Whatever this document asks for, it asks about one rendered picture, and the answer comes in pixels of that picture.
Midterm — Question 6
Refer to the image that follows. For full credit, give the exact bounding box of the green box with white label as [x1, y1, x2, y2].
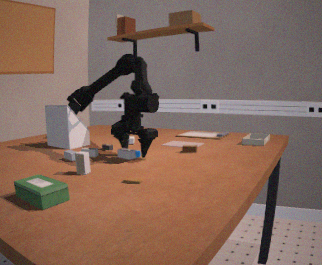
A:
[14, 174, 70, 210]

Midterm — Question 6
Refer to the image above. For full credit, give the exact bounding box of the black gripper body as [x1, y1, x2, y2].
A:
[122, 112, 158, 139]

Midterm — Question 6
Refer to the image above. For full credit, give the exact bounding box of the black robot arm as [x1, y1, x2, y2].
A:
[67, 54, 159, 135]

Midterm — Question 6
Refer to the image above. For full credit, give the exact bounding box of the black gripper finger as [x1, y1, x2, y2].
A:
[114, 134, 130, 149]
[138, 138, 155, 158]

